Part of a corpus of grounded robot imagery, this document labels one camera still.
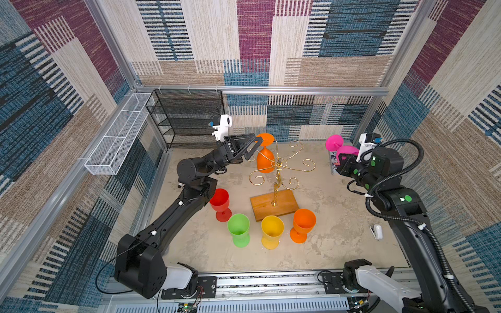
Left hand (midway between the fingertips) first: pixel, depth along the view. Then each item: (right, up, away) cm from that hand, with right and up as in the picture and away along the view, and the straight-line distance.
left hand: (258, 142), depth 50 cm
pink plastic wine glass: (+31, +2, +29) cm, 43 cm away
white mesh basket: (-61, -1, +32) cm, 69 cm away
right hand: (+28, -4, +18) cm, 34 cm away
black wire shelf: (-38, +20, +58) cm, 73 cm away
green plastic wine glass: (-7, -31, +29) cm, 43 cm away
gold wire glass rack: (+8, -6, +21) cm, 23 cm away
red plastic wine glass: (-14, -21, +28) cm, 38 cm away
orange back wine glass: (+4, -3, +31) cm, 32 cm away
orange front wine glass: (+19, -29, +30) cm, 46 cm away
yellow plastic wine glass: (+6, -31, +29) cm, 43 cm away
